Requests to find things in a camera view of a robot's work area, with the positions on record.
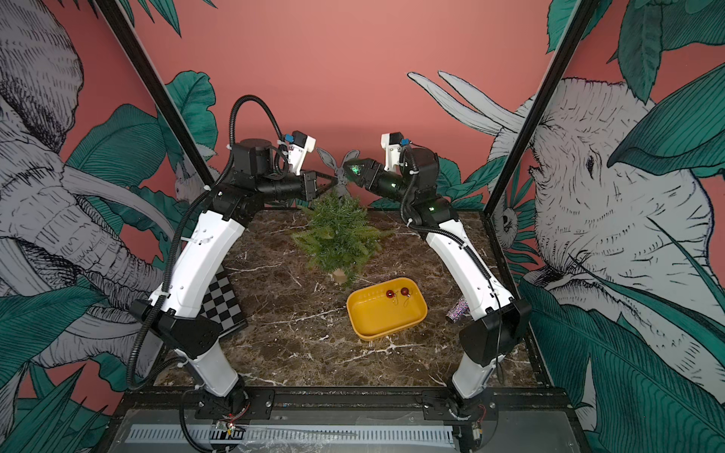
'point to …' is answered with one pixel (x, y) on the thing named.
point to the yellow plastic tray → (386, 308)
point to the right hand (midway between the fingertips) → (346, 165)
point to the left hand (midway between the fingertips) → (337, 177)
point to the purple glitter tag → (459, 310)
